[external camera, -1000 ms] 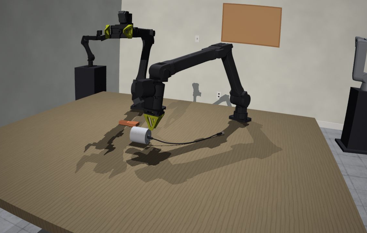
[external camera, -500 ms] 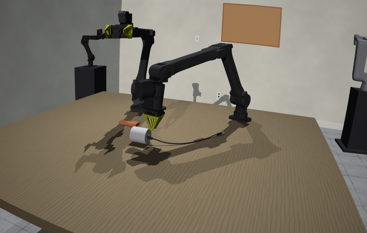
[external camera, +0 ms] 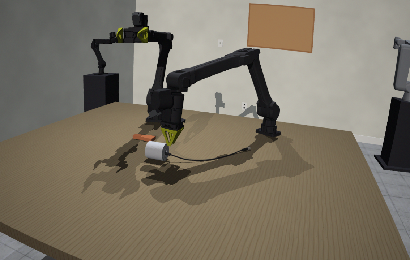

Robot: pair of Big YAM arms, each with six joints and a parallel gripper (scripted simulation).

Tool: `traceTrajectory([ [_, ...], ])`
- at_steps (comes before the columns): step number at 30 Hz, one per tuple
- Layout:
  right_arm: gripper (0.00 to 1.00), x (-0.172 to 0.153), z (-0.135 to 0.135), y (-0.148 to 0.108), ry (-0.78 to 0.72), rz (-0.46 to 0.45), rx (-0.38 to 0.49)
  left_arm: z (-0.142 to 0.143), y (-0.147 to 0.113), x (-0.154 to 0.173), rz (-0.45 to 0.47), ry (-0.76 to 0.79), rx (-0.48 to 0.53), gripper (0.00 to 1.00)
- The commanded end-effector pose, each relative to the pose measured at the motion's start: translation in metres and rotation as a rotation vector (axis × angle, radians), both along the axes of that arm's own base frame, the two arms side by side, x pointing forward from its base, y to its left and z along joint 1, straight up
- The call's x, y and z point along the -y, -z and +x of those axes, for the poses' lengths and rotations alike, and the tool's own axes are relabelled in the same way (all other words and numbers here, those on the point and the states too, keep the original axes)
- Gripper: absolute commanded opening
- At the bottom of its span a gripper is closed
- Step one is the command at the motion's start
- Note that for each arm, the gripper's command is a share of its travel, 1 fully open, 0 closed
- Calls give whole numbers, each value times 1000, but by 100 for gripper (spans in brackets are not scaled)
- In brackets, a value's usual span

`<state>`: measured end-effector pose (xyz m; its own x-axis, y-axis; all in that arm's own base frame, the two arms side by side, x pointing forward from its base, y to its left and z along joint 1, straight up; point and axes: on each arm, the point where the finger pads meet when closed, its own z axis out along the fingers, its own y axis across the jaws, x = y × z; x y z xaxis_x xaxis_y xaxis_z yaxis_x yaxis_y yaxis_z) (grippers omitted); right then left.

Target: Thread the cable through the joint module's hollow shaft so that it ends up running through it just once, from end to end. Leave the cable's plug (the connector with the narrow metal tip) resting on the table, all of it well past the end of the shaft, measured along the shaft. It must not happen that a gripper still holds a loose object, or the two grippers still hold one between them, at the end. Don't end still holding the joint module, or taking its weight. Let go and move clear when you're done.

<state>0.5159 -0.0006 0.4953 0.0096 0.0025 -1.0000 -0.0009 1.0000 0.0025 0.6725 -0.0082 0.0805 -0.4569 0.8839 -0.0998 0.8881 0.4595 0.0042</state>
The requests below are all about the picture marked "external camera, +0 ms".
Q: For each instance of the orange stepped block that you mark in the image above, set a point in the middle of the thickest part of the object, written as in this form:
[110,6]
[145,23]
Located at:
[144,137]

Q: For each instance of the white cylinder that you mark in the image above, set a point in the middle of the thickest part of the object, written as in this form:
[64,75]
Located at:
[156,150]

